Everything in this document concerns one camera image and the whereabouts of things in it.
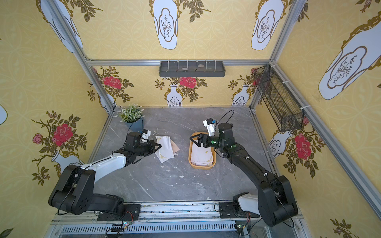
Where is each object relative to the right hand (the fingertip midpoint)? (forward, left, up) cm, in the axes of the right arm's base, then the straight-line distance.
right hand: (193, 140), depth 79 cm
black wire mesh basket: (+20, -54, +2) cm, 57 cm away
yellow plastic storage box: (0, -12, -17) cm, 21 cm away
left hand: (+2, +18, -10) cm, 21 cm away
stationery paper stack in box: (0, -5, -18) cm, 19 cm away
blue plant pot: (+20, +41, -16) cm, 49 cm away
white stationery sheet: (-1, +17, -14) cm, 22 cm away
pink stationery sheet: (+5, +13, -19) cm, 24 cm away
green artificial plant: (+19, +41, -2) cm, 45 cm away
